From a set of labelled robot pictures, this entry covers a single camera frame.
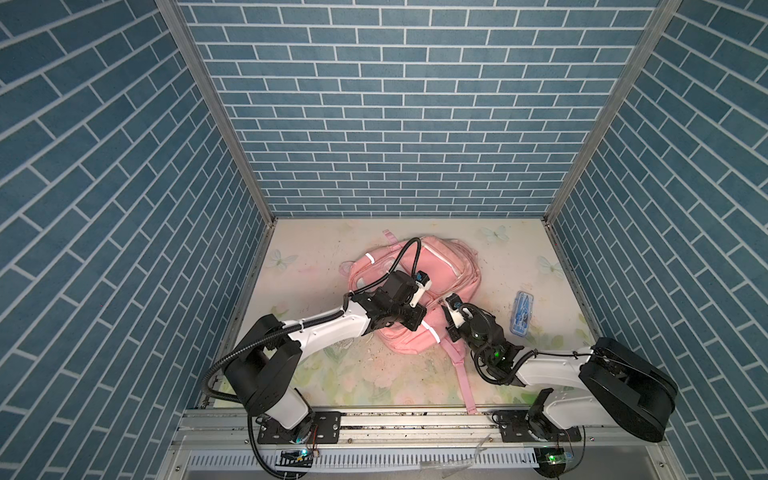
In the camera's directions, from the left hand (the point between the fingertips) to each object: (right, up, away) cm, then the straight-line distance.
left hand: (426, 313), depth 84 cm
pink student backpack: (+9, +13, +7) cm, 17 cm away
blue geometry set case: (+31, -2, +10) cm, 33 cm away
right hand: (+6, +3, +2) cm, 7 cm away
